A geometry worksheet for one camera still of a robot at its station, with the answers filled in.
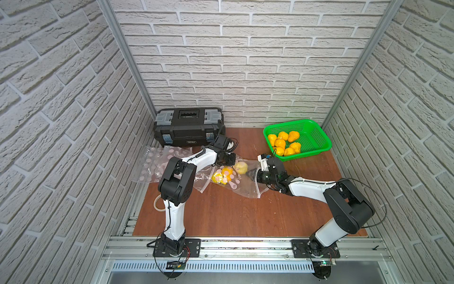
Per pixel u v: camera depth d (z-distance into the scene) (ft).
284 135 3.59
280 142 3.40
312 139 3.70
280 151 3.29
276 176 2.32
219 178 2.94
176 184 1.72
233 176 2.92
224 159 2.74
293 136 3.60
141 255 2.39
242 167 3.02
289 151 3.29
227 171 2.97
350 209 1.50
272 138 3.50
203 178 3.08
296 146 3.39
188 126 3.14
